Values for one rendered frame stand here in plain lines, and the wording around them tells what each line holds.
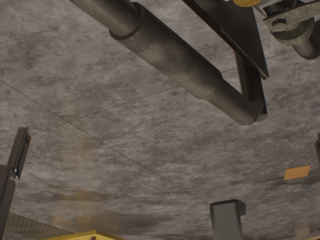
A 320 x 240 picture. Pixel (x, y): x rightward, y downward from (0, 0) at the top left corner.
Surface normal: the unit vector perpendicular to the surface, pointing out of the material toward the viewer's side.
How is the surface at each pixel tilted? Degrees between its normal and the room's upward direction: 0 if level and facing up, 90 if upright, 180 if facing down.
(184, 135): 0
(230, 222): 90
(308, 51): 16
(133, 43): 0
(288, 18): 0
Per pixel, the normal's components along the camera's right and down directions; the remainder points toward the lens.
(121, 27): 0.30, 0.78
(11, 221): 0.09, 0.90
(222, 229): -0.16, -0.41
